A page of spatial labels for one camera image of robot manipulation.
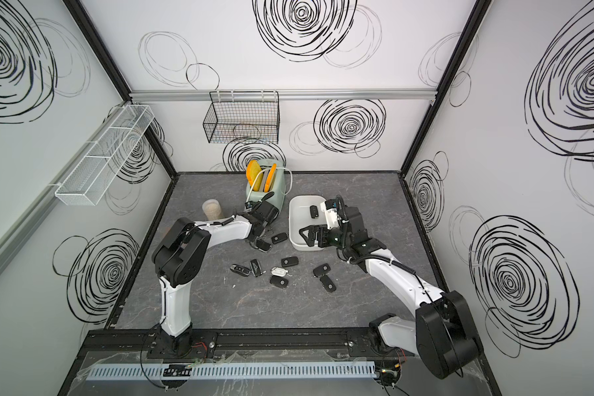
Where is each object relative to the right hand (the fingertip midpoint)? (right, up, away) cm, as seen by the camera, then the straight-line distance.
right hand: (311, 231), depth 81 cm
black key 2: (+6, -19, +4) cm, 20 cm away
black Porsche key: (-25, -15, +7) cm, 30 cm away
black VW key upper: (-12, -5, +15) cm, 20 cm away
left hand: (-19, -2, +19) cm, 27 cm away
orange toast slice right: (-15, +18, +13) cm, 27 cm away
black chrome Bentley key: (-20, -14, +7) cm, 25 cm away
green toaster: (-12, +15, +15) cm, 25 cm away
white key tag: (-11, -16, +7) cm, 21 cm away
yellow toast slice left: (-21, +20, +11) cm, 31 cm away
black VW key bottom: (-11, -18, +4) cm, 22 cm away
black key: (+4, -15, +7) cm, 18 cm away
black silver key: (-18, -7, +12) cm, 23 cm away
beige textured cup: (-38, +7, +14) cm, 41 cm away
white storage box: (-4, +3, +23) cm, 23 cm away
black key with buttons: (+2, +5, +23) cm, 24 cm away
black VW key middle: (-8, -13, +8) cm, 17 cm away
